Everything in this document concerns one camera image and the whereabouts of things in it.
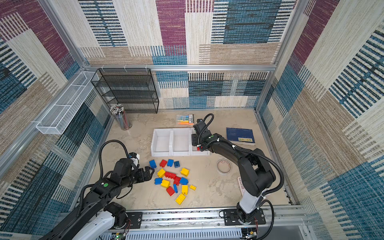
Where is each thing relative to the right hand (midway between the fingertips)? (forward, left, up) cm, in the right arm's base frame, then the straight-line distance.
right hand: (198, 139), depth 92 cm
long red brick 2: (-2, 0, -8) cm, 8 cm away
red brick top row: (-11, +22, -9) cm, 26 cm away
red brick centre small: (-22, +13, -9) cm, 27 cm away
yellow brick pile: (-18, +22, -7) cm, 29 cm away
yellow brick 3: (-26, +8, -8) cm, 29 cm away
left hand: (-18, +27, 0) cm, 33 cm away
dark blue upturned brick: (-12, +13, -9) cm, 20 cm away
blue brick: (-22, +23, -8) cm, 33 cm away
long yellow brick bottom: (-31, +10, -9) cm, 34 cm away
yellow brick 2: (-23, +19, -8) cm, 31 cm away
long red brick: (-18, +16, -8) cm, 26 cm away
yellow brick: (-17, +8, -8) cm, 21 cm away
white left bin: (+2, +24, -7) cm, 25 cm away
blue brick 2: (-22, +9, -9) cm, 25 cm away
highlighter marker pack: (+23, +10, -8) cm, 26 cm away
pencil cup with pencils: (+17, +50, +8) cm, 54 cm away
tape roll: (-13, -15, -10) cm, 22 cm away
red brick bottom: (-27, +16, -9) cm, 33 cm away
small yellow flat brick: (-25, +4, -9) cm, 27 cm away
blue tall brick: (-12, +28, -8) cm, 31 cm away
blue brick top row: (-11, +17, -9) cm, 22 cm away
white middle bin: (+3, +11, -7) cm, 13 cm away
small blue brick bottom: (-26, +13, -8) cm, 30 cm away
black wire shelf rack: (+38, +45, +10) cm, 60 cm away
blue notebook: (+7, -29, -8) cm, 31 cm away
